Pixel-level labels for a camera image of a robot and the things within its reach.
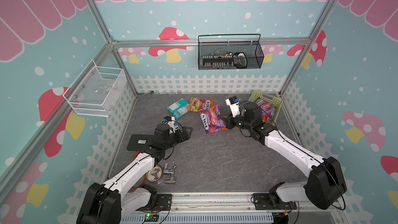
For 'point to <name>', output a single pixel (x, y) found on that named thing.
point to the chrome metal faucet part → (166, 170)
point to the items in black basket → (225, 60)
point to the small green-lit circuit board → (151, 217)
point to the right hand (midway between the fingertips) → (218, 116)
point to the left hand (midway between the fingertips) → (187, 133)
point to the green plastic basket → (270, 98)
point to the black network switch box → (139, 142)
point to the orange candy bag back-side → (264, 119)
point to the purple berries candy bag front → (267, 109)
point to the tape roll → (154, 173)
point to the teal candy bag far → (179, 108)
